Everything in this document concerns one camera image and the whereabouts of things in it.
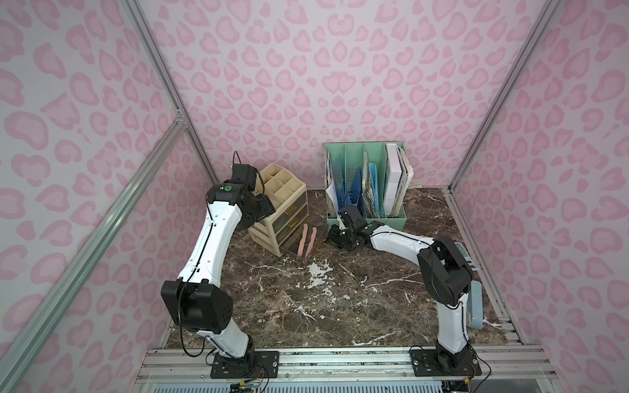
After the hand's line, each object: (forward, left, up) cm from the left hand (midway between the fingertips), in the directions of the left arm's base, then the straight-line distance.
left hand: (264, 209), depth 81 cm
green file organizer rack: (+18, -36, -1) cm, 41 cm away
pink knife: (+2, -11, -22) cm, 25 cm away
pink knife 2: (+2, -15, -22) cm, 27 cm away
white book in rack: (+17, -46, -1) cm, 49 cm away
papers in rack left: (+8, -23, -5) cm, 25 cm away
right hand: (-1, -19, -17) cm, 25 cm away
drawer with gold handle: (+1, -6, -24) cm, 25 cm away
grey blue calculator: (-10, -74, -21) cm, 78 cm away
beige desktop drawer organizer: (+5, -8, 0) cm, 9 cm away
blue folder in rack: (+12, -38, -1) cm, 40 cm away
